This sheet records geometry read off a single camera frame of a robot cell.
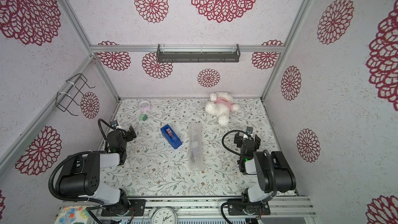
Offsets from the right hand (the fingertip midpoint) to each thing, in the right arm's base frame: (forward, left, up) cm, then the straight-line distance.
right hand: (248, 131), depth 91 cm
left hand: (0, +74, +1) cm, 74 cm away
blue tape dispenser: (-3, +46, -2) cm, 46 cm away
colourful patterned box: (-44, +82, -1) cm, 93 cm away
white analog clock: (-42, +43, -3) cm, 61 cm away
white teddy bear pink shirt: (+21, +14, +1) cm, 26 cm away
